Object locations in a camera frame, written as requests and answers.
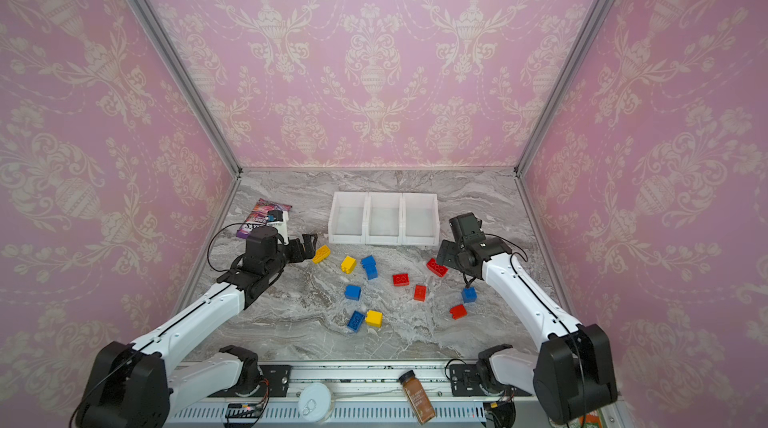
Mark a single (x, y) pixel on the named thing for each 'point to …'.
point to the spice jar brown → (419, 400)
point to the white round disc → (315, 402)
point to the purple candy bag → (257, 217)
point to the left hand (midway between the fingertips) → (305, 238)
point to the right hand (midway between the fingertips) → (457, 258)
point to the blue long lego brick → (372, 275)
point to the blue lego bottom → (356, 321)
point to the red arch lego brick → (435, 268)
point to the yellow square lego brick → (348, 264)
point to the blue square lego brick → (368, 263)
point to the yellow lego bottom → (374, 318)
